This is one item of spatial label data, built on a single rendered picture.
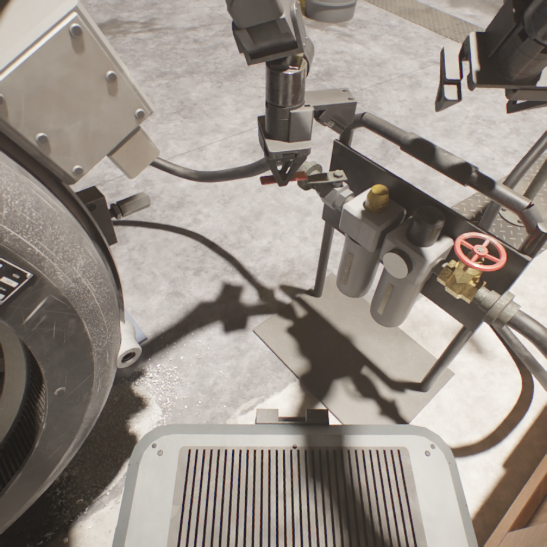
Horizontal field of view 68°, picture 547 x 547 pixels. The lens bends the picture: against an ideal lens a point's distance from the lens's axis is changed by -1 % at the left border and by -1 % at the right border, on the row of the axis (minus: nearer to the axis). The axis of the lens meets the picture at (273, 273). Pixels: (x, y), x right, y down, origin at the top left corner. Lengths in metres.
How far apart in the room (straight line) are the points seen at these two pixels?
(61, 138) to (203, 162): 1.24
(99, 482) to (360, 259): 0.70
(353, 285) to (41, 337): 0.58
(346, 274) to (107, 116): 0.56
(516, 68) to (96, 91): 0.41
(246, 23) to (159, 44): 1.99
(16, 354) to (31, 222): 0.21
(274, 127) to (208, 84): 1.48
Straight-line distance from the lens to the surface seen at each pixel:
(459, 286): 0.68
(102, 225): 0.55
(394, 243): 0.68
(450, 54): 0.57
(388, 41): 2.65
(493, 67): 0.55
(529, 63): 0.53
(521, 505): 0.96
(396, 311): 0.79
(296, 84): 0.61
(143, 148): 0.41
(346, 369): 1.04
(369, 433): 0.72
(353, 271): 0.80
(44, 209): 0.37
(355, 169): 0.78
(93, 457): 1.01
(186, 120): 1.84
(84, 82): 0.36
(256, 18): 0.56
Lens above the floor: 0.93
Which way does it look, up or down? 51 degrees down
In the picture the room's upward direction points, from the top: 2 degrees clockwise
